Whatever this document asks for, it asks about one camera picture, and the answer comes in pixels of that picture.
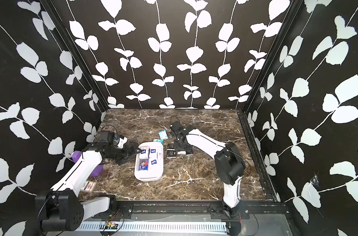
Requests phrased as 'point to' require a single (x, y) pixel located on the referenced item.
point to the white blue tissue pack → (153, 164)
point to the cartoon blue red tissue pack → (143, 165)
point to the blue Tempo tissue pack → (145, 153)
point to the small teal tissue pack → (160, 140)
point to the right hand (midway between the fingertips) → (178, 146)
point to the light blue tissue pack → (163, 134)
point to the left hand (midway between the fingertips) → (137, 152)
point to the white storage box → (149, 175)
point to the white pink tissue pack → (159, 153)
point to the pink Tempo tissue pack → (153, 154)
